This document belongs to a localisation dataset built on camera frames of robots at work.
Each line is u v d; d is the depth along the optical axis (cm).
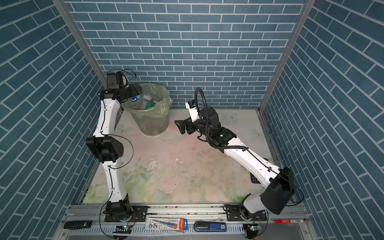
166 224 70
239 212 67
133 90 82
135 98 91
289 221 71
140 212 74
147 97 97
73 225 68
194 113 62
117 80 69
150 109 83
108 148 57
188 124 62
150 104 87
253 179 84
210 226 67
